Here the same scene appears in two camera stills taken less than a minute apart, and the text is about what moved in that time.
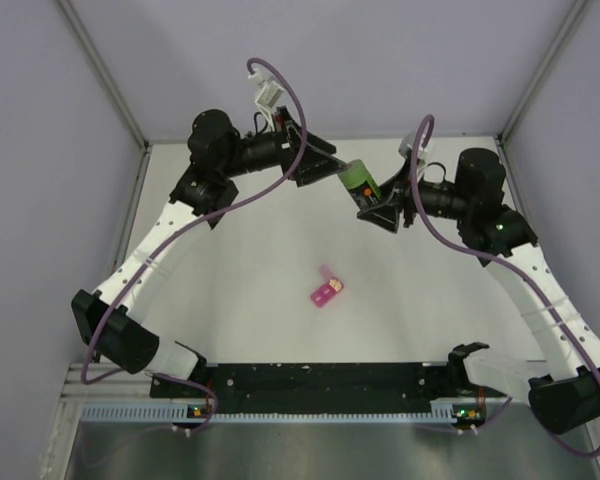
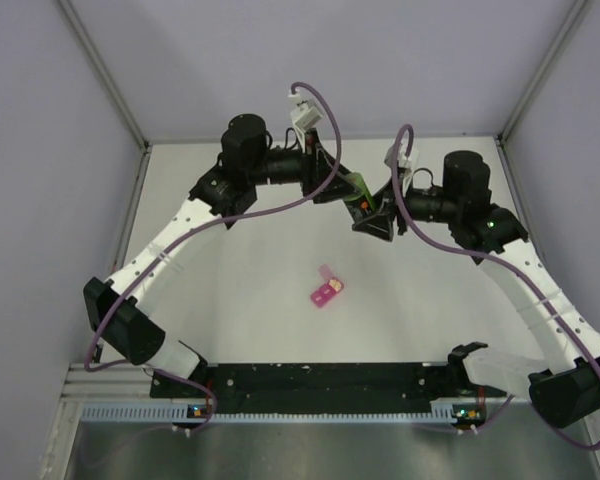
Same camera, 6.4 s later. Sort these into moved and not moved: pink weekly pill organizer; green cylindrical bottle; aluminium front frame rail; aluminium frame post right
Moved: green cylindrical bottle
Not moved: aluminium front frame rail; aluminium frame post right; pink weekly pill organizer
